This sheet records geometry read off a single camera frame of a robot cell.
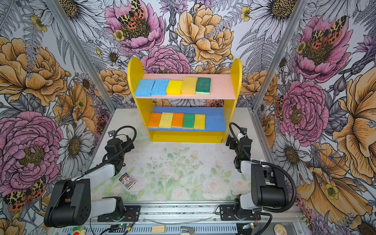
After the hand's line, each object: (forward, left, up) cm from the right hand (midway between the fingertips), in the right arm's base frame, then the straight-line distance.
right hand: (236, 139), depth 93 cm
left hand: (-2, +70, +1) cm, 70 cm away
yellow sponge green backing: (+10, +29, +7) cm, 32 cm away
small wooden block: (-44, +45, -8) cm, 63 cm away
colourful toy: (-44, +82, -6) cm, 93 cm away
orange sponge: (+11, +51, +8) cm, 52 cm away
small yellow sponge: (+10, +22, +7) cm, 25 cm away
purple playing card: (-22, +65, -6) cm, 68 cm away
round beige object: (-46, -13, -9) cm, 48 cm away
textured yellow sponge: (+11, +44, +7) cm, 46 cm away
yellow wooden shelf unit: (+11, +10, +5) cm, 16 cm away
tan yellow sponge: (+11, +36, +7) cm, 39 cm away
